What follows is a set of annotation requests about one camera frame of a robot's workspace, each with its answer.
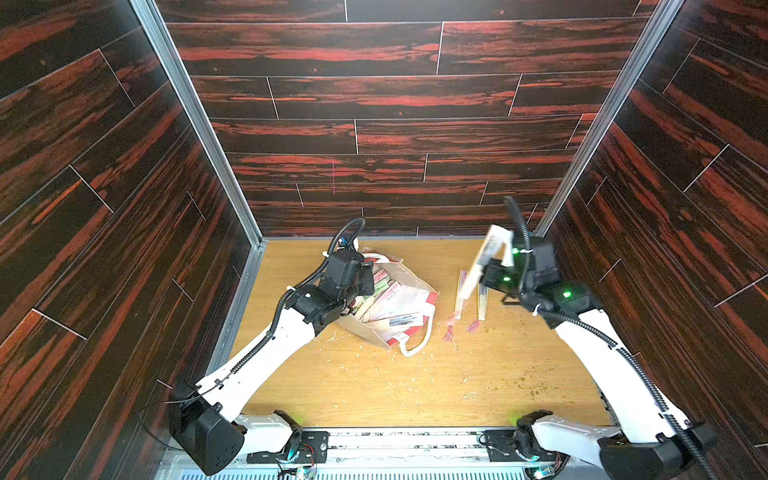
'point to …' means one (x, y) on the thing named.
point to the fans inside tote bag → (391, 303)
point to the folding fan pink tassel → (460, 299)
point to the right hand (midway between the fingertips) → (493, 267)
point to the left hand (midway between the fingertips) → (369, 270)
